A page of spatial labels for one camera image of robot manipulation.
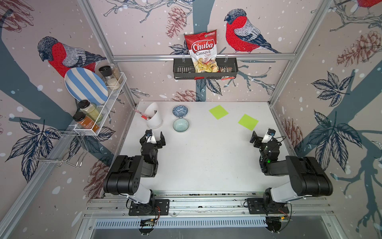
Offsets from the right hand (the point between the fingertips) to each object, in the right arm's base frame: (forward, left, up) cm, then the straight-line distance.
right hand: (260, 131), depth 91 cm
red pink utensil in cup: (+9, +77, +2) cm, 78 cm away
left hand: (-3, +66, +3) cm, 66 cm away
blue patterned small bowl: (+23, +54, -8) cm, 59 cm away
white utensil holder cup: (+14, +73, +1) cm, 75 cm away
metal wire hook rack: (-28, +91, +27) cm, 99 cm away
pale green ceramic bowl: (+9, +52, -7) cm, 53 cm away
